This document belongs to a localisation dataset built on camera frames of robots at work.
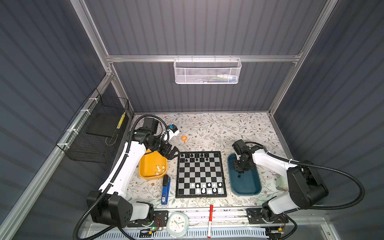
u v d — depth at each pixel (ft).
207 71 4.05
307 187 1.46
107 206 1.25
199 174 2.84
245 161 2.22
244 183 2.82
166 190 2.65
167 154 2.17
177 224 2.28
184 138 3.45
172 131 2.22
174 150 2.19
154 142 1.92
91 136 2.36
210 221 2.37
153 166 2.98
